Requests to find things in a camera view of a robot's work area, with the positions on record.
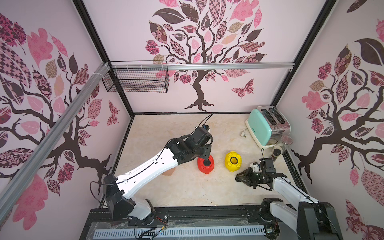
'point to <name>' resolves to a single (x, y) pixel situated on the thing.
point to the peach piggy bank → (169, 172)
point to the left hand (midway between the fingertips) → (206, 151)
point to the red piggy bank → (204, 169)
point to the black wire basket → (137, 76)
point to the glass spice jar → (278, 149)
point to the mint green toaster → (266, 125)
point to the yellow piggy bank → (233, 161)
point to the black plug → (206, 162)
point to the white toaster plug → (243, 134)
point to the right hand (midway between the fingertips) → (238, 175)
